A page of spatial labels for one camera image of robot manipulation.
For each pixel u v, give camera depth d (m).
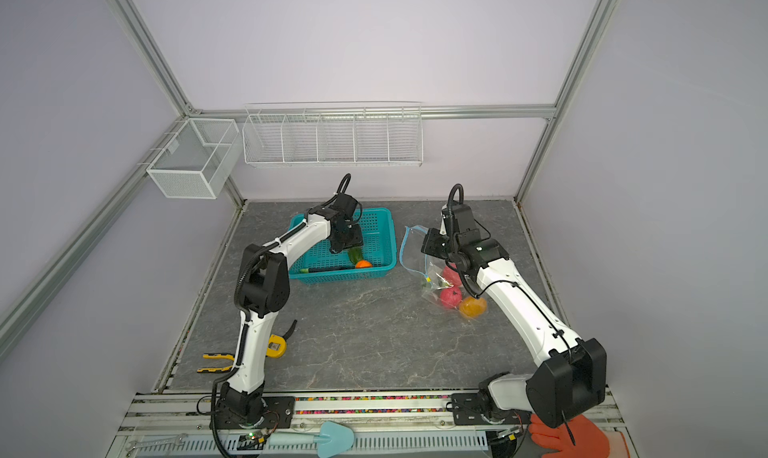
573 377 0.39
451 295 0.88
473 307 0.86
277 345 0.82
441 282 0.83
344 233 0.87
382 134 1.08
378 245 1.05
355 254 0.99
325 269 1.02
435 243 0.71
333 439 0.71
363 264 0.96
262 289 0.59
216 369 0.81
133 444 0.71
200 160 1.01
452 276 0.83
